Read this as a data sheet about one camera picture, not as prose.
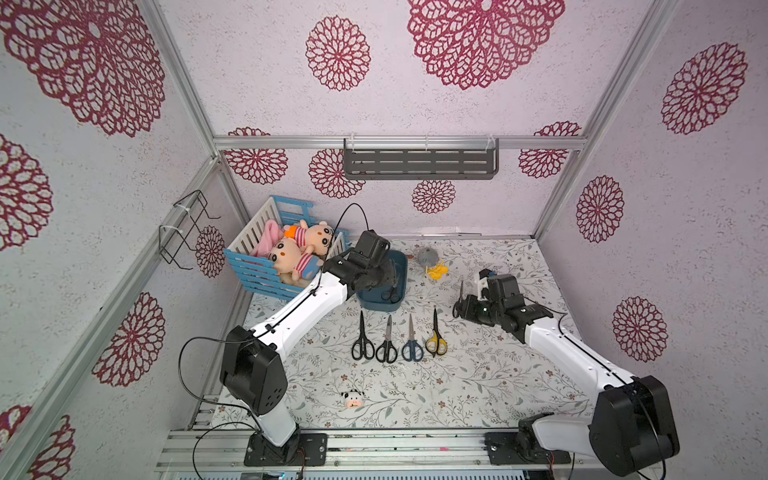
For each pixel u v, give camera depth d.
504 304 0.65
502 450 0.73
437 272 1.09
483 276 0.79
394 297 1.02
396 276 1.06
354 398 0.80
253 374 0.44
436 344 0.92
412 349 0.91
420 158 0.93
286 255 0.95
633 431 0.41
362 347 0.92
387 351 0.90
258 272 0.96
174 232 0.74
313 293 0.52
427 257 1.07
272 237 1.03
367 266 0.62
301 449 0.73
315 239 1.03
